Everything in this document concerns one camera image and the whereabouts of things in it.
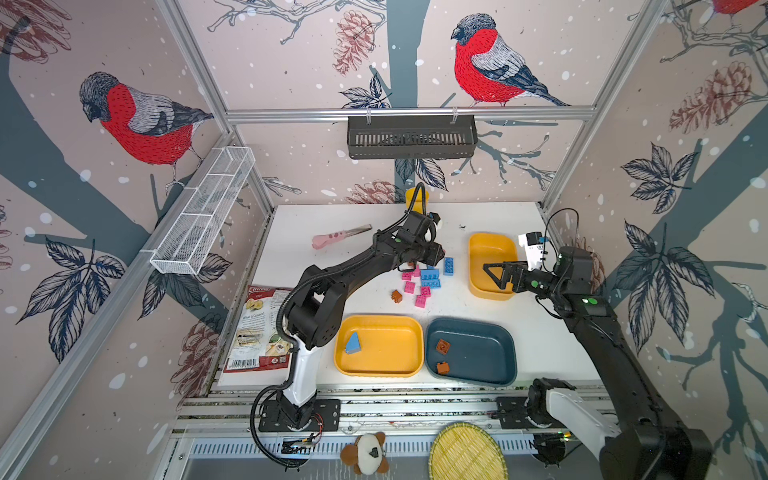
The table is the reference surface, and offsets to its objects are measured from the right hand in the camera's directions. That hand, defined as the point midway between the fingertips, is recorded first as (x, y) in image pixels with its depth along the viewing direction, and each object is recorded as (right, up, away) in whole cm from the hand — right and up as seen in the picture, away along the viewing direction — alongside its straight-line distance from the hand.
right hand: (494, 268), depth 77 cm
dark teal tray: (-2, -25, +7) cm, 25 cm away
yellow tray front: (-27, -23, +7) cm, 37 cm away
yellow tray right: (+6, +4, +28) cm, 29 cm away
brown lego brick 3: (-26, -11, +17) cm, 33 cm away
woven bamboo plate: (-10, -42, -8) cm, 44 cm away
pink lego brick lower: (-21, -9, +20) cm, 30 cm away
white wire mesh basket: (-78, +18, +5) cm, 80 cm away
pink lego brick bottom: (-18, -12, +16) cm, 27 cm away
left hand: (-12, +3, +12) cm, 17 cm away
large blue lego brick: (-14, -6, +21) cm, 26 cm away
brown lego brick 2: (-12, -24, +8) cm, 28 cm away
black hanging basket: (-19, +43, +29) cm, 56 cm away
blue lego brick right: (-8, -2, +24) cm, 25 cm away
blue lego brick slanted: (-38, -23, +7) cm, 45 cm away
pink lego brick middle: (-22, -5, +22) cm, 32 cm away
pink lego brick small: (-16, -10, +18) cm, 26 cm away
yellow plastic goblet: (-17, +21, +31) cm, 41 cm away
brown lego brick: (-14, -27, +2) cm, 30 cm away
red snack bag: (-64, -22, +4) cm, 68 cm away
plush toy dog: (-32, -41, -11) cm, 53 cm away
